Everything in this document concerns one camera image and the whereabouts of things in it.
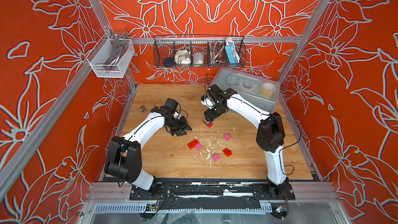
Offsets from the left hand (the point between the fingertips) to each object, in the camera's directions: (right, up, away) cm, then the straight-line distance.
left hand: (190, 129), depth 83 cm
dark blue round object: (-14, +40, +12) cm, 44 cm away
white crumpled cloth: (-6, +43, +9) cm, 44 cm away
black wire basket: (+5, +47, +13) cm, 50 cm away
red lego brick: (+11, +1, +12) cm, 16 cm away
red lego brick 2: (+20, -13, +1) cm, 24 cm away
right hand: (+10, +7, +6) cm, 13 cm away
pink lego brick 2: (+5, -11, +4) cm, 12 cm away
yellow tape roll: (+48, +23, +12) cm, 54 cm away
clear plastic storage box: (+36, +25, +12) cm, 45 cm away
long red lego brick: (+1, -10, +4) cm, 11 cm away
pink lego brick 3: (+14, -15, 0) cm, 21 cm away
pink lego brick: (+22, -6, +7) cm, 23 cm away
